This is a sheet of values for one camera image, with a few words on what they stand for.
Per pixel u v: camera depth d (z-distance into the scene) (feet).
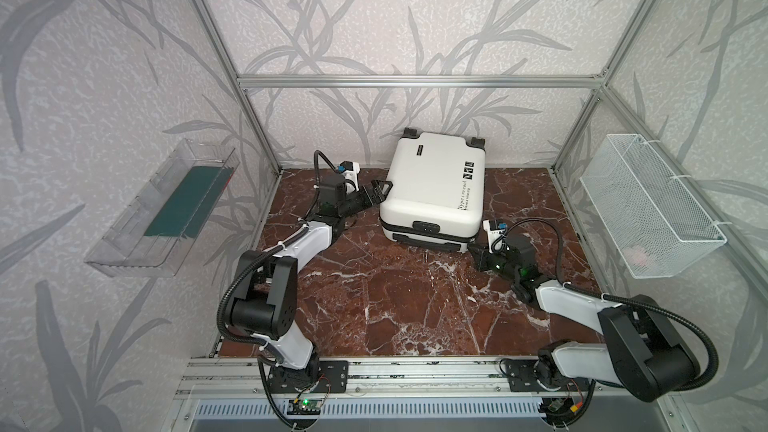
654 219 2.07
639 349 1.39
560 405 2.43
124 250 1.93
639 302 1.52
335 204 2.31
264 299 1.50
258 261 1.51
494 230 2.58
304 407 2.33
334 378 2.42
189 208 2.06
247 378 2.46
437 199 2.76
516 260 2.27
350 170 2.69
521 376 2.41
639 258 2.38
